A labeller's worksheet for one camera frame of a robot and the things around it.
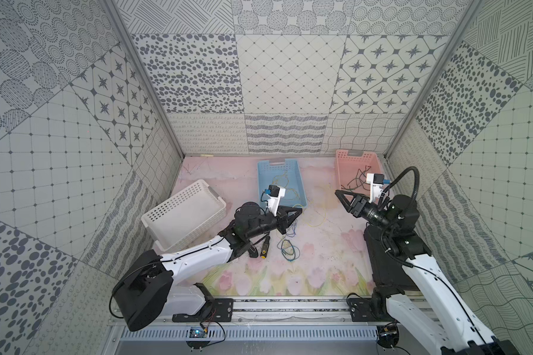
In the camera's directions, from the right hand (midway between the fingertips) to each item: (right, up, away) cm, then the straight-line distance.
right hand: (336, 195), depth 72 cm
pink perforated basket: (+19, +9, +39) cm, 44 cm away
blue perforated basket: (-14, +7, +42) cm, 44 cm away
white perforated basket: (-62, -14, +20) cm, 66 cm away
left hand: (-10, -6, -3) cm, 12 cm away
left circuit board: (-46, -45, 0) cm, 65 cm away
